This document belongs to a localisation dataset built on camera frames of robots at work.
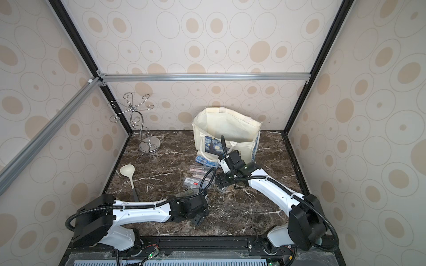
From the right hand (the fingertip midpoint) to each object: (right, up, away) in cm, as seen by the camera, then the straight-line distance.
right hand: (228, 178), depth 84 cm
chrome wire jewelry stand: (-51, +17, +25) cm, 59 cm away
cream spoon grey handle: (-58, +2, +13) cm, 59 cm away
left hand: (-12, -17, -4) cm, 21 cm away
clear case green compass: (-21, -9, +3) cm, 23 cm away
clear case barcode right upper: (-3, -8, +6) cm, 10 cm away
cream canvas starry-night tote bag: (-5, +26, +18) cm, 32 cm away
